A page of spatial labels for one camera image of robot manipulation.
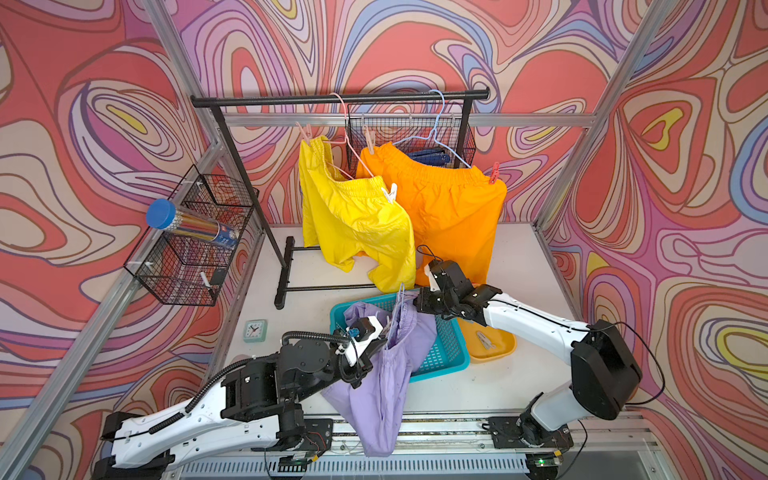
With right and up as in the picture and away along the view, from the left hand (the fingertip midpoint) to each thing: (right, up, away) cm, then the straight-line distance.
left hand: (387, 341), depth 59 cm
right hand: (+8, +2, +26) cm, 27 cm away
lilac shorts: (-2, -15, +5) cm, 17 cm away
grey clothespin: (+29, -9, +27) cm, 41 cm away
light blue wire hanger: (+2, +1, +19) cm, 19 cm away
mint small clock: (-40, -6, +31) cm, 51 cm away
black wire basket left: (-52, +14, +14) cm, 56 cm away
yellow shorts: (-11, +27, +19) cm, 35 cm away
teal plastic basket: (+18, -10, +24) cm, 32 cm away
